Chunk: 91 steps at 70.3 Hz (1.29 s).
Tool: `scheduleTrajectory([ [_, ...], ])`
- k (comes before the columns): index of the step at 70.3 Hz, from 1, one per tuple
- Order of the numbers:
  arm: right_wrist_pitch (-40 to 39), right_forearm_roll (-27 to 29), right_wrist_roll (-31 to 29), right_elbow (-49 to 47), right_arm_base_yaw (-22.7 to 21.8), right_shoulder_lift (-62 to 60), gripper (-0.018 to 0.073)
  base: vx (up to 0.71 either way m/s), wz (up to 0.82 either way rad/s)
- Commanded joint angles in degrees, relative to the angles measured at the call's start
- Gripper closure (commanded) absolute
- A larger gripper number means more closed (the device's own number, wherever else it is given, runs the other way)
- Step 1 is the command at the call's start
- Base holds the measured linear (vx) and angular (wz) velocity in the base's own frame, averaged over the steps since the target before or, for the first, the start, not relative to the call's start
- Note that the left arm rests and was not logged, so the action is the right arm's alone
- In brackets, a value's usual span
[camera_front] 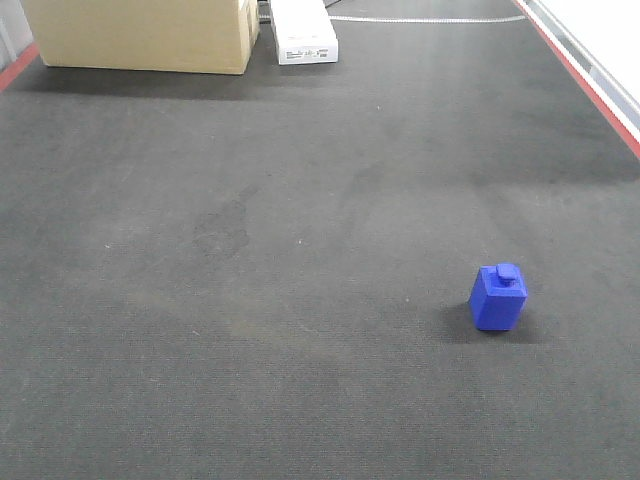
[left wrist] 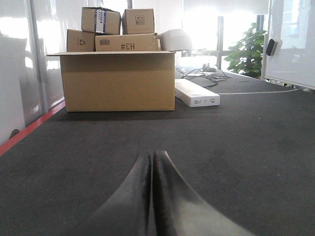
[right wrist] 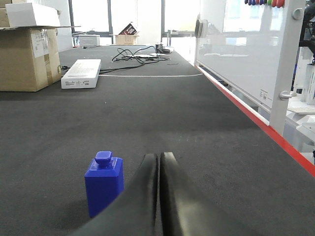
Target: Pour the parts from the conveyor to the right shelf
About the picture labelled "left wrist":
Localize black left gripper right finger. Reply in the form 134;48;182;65
153;150;256;236

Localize black board eraser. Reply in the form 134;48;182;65
265;38;283;57

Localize thin white cord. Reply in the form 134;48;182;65
218;88;300;95

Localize long white flat box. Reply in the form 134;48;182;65
174;78;221;108

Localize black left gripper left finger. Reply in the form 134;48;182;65
73;152;153;236

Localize black cable tangle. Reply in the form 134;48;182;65
176;63;232;89

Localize green potted plant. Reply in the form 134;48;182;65
223;22;268;79

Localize white cardboard box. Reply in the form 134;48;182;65
158;29;194;52

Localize small cardboard box recycling mark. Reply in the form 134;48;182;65
66;29;96;53

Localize cardboard box handling symbols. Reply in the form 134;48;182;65
122;8;155;35

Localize dark grey belt conveyor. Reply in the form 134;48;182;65
0;70;315;236

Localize whiteboard on stand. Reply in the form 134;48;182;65
260;0;315;90

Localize long flat cardboard box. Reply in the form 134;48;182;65
94;33;161;52

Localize large cardboard box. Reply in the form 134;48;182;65
46;50;177;113

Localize cardboard box blue-white label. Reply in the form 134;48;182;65
81;6;122;35

